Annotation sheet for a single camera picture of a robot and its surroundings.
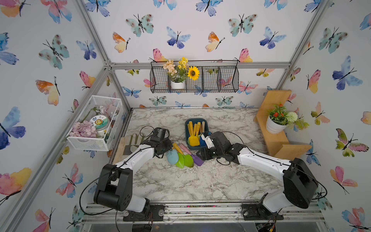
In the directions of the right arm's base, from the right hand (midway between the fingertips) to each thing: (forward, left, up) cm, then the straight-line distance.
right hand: (200, 152), depth 82 cm
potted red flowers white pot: (+21, -46, +8) cm, 51 cm away
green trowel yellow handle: (+1, +7, -12) cm, 14 cm away
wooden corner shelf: (+11, -48, -6) cm, 49 cm away
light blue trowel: (-1, +16, -5) cm, 17 cm away
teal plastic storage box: (+29, +4, -7) cm, 30 cm away
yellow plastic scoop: (+14, +4, -10) cm, 18 cm away
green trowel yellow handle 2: (-1, +12, -12) cm, 17 cm away
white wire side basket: (+14, +49, +18) cm, 54 cm away
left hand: (+7, +17, -4) cm, 19 cm away
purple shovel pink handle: (0, +2, -11) cm, 11 cm away
